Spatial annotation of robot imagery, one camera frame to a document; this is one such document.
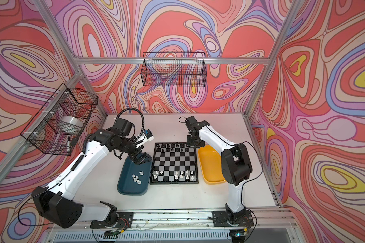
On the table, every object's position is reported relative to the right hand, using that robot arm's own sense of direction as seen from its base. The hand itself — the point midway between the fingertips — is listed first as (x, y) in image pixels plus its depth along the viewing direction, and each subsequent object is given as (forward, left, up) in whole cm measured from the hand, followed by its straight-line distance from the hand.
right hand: (195, 148), depth 91 cm
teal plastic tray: (-16, +36, -6) cm, 39 cm away
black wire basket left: (0, +70, +22) cm, 74 cm away
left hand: (-9, +26, +13) cm, 30 cm away
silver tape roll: (+3, +62, +25) cm, 67 cm away
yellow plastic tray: (-8, -9, -6) cm, 14 cm away
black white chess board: (-7, +13, -5) cm, 16 cm away
